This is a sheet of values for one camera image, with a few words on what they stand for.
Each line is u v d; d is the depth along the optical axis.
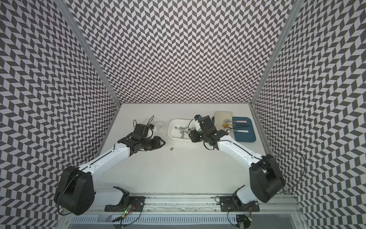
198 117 0.75
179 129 1.03
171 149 0.93
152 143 0.75
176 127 1.04
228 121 1.06
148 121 0.80
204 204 0.75
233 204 0.66
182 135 0.99
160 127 0.98
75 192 0.40
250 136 0.98
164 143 0.84
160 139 0.81
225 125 1.05
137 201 0.74
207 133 0.64
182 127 1.02
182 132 1.01
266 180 0.42
